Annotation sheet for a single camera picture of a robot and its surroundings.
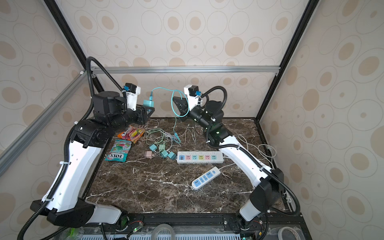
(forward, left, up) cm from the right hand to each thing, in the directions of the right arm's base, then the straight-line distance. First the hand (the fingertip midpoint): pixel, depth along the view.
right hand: (174, 99), depth 61 cm
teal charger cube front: (+1, +12, -45) cm, 47 cm away
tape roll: (-41, -48, -46) cm, 78 cm away
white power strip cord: (-6, -28, -48) cm, 56 cm away
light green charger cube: (+5, +13, -42) cm, 44 cm away
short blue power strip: (-12, -19, -45) cm, 50 cm away
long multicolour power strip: (-1, -11, -45) cm, 46 cm away
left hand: (-3, +8, -1) cm, 9 cm away
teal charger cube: (-1, +7, -44) cm, 45 cm away
